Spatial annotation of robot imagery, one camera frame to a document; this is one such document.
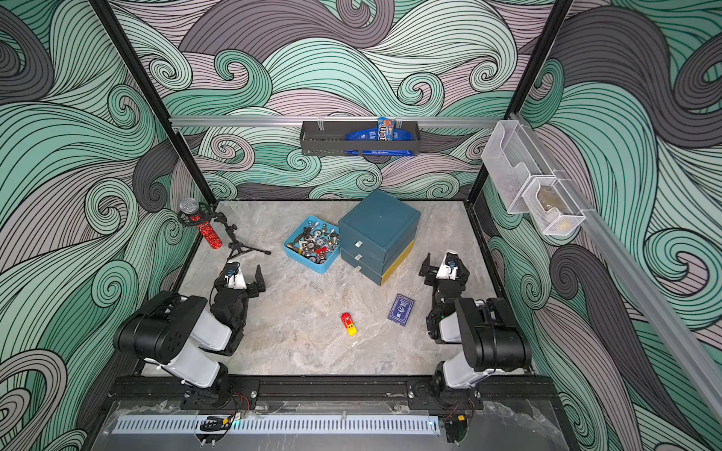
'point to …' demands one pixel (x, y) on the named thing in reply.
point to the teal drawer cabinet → (378, 237)
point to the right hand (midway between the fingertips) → (449, 259)
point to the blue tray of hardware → (314, 243)
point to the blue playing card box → (400, 309)
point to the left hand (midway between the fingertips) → (242, 266)
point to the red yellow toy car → (349, 323)
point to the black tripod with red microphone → (193, 213)
